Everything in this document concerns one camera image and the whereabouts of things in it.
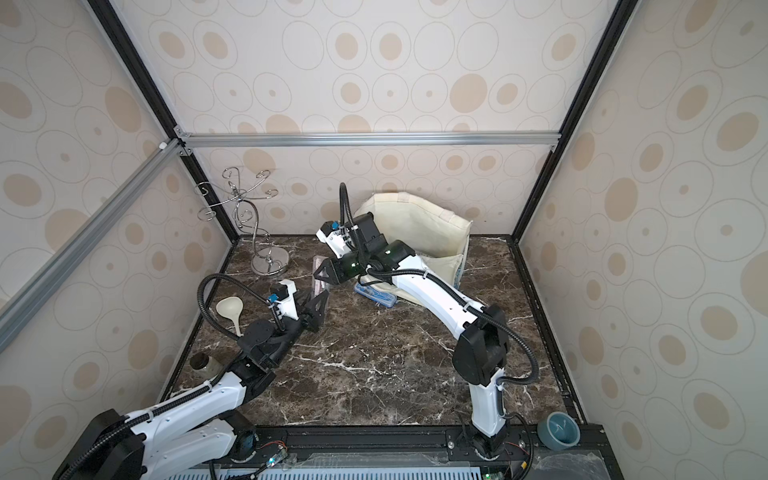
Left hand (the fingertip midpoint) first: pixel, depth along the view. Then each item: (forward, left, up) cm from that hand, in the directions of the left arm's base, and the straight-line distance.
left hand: (330, 291), depth 74 cm
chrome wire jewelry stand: (+29, +30, -22) cm, 47 cm away
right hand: (+6, 0, +1) cm, 6 cm away
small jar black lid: (-13, +33, -16) cm, 39 cm away
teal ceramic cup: (-26, -58, -22) cm, 67 cm away
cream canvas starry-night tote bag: (+24, -30, -5) cm, 39 cm away
